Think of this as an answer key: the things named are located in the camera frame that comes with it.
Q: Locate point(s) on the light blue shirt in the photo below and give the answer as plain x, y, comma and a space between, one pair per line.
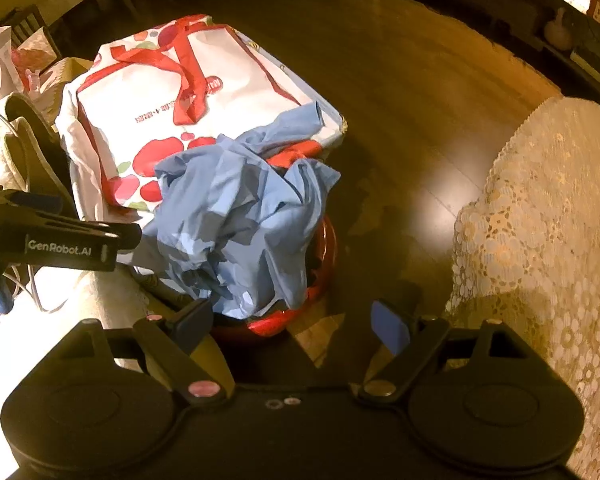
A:
230, 220

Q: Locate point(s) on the lace tablecloth table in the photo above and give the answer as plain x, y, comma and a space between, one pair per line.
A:
540, 235

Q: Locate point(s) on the pink rabbit-shaped vase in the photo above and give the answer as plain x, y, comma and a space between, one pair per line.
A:
559, 32

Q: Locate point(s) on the white bag with red print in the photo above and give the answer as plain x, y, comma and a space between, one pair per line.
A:
220, 85

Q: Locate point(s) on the red plastic basin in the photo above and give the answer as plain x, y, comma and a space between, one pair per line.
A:
326, 260

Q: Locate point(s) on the beige tote bag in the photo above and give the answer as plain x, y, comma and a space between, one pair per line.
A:
10, 160

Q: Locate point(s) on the wooden media console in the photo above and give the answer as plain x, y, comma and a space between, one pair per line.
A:
520, 15

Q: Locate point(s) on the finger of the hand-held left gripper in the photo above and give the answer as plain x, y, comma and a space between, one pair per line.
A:
125, 237

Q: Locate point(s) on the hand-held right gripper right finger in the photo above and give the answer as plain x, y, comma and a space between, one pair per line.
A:
390, 325

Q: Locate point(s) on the dark wooden chair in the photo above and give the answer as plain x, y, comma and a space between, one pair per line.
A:
30, 22

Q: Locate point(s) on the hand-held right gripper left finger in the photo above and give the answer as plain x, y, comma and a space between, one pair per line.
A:
195, 317

